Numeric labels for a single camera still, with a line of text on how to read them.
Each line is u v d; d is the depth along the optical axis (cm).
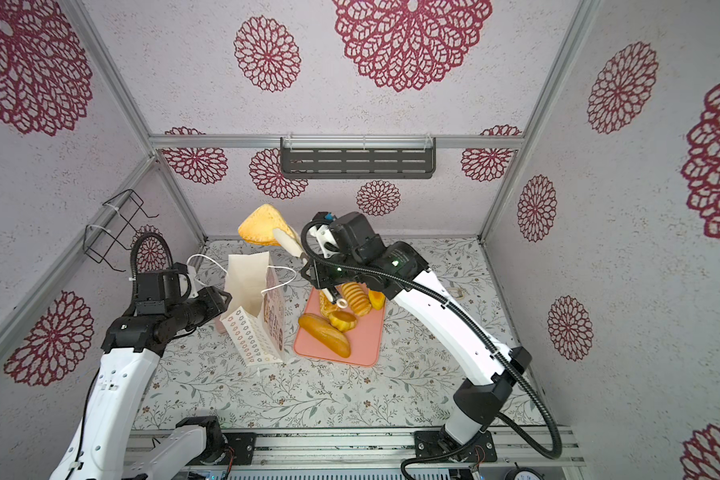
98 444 39
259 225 67
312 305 101
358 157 95
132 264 53
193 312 65
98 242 73
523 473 68
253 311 71
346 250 49
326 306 96
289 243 64
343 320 90
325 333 89
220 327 69
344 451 75
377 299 98
